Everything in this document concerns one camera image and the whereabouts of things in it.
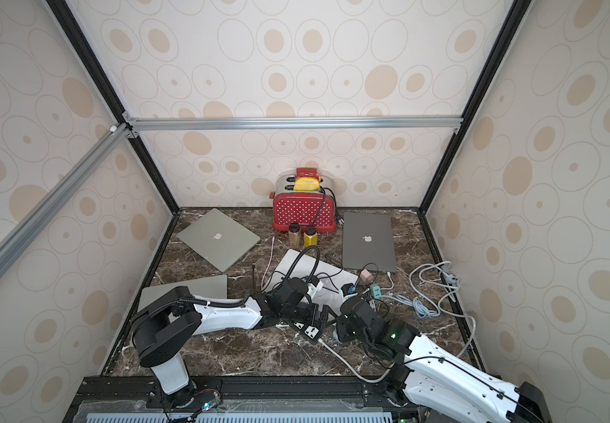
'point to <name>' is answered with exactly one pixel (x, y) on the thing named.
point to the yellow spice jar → (310, 236)
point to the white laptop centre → (289, 263)
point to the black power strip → (308, 331)
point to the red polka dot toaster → (308, 209)
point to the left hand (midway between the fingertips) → (334, 322)
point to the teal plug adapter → (375, 291)
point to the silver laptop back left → (219, 239)
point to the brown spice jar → (294, 235)
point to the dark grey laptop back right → (368, 238)
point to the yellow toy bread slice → (307, 183)
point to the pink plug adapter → (367, 277)
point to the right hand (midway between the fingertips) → (337, 323)
